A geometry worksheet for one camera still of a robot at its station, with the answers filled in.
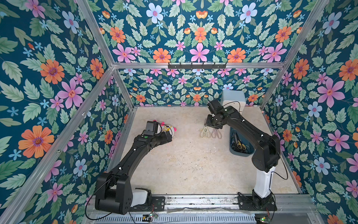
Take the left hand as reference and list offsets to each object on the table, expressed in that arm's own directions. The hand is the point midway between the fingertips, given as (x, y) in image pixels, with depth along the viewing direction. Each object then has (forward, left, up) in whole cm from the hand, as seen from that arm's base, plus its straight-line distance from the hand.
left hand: (167, 136), depth 86 cm
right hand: (+7, -27, +3) cm, 28 cm away
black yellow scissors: (-5, -47, -10) cm, 48 cm away
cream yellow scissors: (+10, -26, -13) cm, 31 cm away
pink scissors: (+10, -35, -14) cm, 39 cm away
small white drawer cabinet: (+30, -52, 0) cm, 61 cm away
